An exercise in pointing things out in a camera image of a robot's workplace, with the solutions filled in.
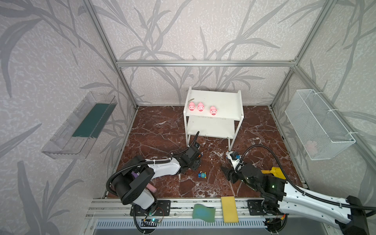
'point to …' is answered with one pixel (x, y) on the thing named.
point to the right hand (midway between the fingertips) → (224, 159)
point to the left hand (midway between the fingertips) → (195, 155)
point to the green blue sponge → (202, 212)
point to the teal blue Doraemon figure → (202, 175)
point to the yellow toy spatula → (275, 171)
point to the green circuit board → (155, 220)
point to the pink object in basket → (311, 147)
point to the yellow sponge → (229, 209)
